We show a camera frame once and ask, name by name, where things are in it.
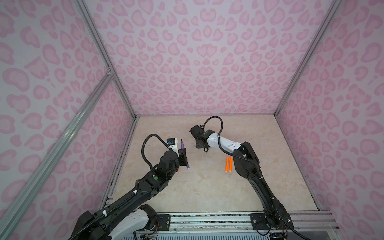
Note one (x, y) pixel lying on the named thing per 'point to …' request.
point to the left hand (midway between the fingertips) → (186, 147)
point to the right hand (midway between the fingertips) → (203, 141)
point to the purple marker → (182, 147)
